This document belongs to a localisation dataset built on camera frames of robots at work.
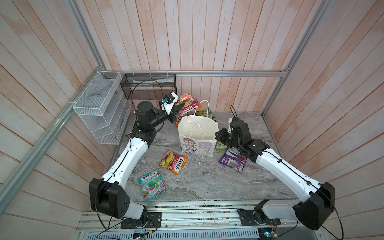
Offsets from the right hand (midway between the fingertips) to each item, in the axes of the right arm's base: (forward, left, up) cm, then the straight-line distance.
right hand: (213, 132), depth 78 cm
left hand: (+4, +16, +16) cm, 23 cm away
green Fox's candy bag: (+36, +1, -20) cm, 41 cm away
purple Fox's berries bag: (-3, -15, -23) cm, 27 cm away
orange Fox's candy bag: (-6, +23, -22) cm, 33 cm away
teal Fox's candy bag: (-22, +33, -21) cm, 45 cm away
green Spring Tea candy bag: (-11, -2, +4) cm, 12 cm away
